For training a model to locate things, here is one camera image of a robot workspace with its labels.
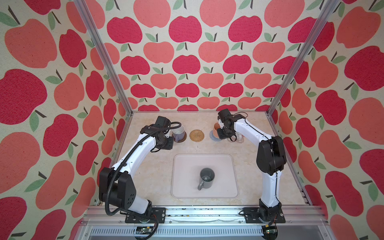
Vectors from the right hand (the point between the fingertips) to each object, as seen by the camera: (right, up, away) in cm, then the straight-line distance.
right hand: (225, 134), depth 97 cm
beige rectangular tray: (-26, -24, -8) cm, 37 cm away
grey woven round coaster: (-7, -3, +8) cm, 11 cm away
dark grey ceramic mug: (-13, -23, -13) cm, 29 cm away
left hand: (-34, -6, -12) cm, 36 cm away
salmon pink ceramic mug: (-7, +5, -2) cm, 9 cm away
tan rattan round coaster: (-19, -1, +10) cm, 21 cm away
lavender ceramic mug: (-31, +1, +4) cm, 32 cm away
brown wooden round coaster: (-28, -4, +7) cm, 29 cm away
